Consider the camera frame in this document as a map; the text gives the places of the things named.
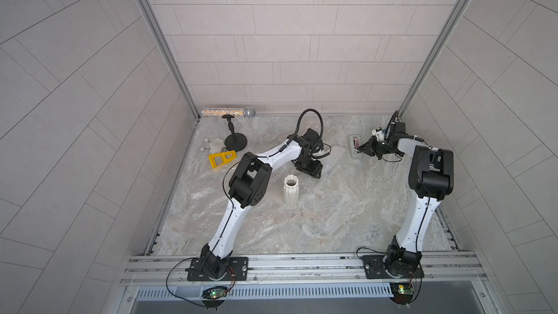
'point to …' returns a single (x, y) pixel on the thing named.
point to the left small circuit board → (218, 293)
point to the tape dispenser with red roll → (354, 142)
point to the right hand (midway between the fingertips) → (360, 143)
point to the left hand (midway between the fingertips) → (317, 171)
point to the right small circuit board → (402, 292)
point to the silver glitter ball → (249, 112)
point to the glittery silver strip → (219, 112)
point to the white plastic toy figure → (216, 145)
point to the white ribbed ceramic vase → (291, 192)
